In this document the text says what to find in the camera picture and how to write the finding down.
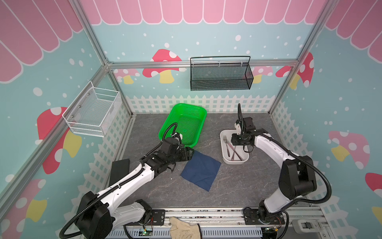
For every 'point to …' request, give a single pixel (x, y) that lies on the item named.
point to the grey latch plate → (307, 226)
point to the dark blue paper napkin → (201, 170)
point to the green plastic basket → (187, 120)
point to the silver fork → (225, 140)
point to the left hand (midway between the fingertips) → (189, 154)
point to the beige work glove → (181, 229)
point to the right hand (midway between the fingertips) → (233, 139)
